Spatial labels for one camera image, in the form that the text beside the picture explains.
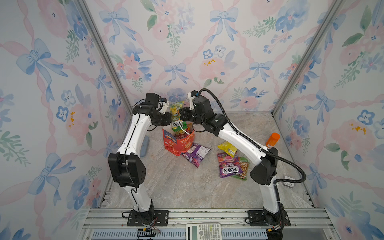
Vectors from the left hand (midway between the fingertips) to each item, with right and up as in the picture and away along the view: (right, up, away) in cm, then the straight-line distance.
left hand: (170, 119), depth 85 cm
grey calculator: (+18, -53, -15) cm, 58 cm away
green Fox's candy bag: (+5, -4, -6) cm, 9 cm away
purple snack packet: (+15, -21, +8) cm, 27 cm away
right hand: (+5, +5, -8) cm, 10 cm away
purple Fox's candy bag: (+34, -27, +3) cm, 43 cm away
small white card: (+67, -36, -1) cm, 76 cm away
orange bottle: (+64, -13, +11) cm, 66 cm away
